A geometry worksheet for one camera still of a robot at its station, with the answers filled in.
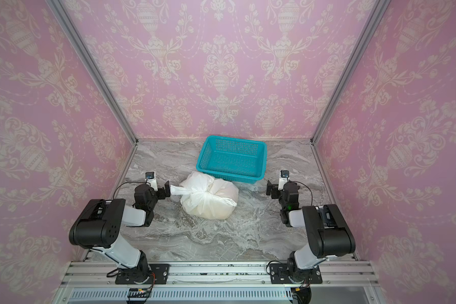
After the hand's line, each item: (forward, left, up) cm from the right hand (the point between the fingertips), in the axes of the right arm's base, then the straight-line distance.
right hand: (279, 180), depth 94 cm
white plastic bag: (-11, +35, +7) cm, 37 cm away
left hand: (+3, +60, -1) cm, 61 cm away
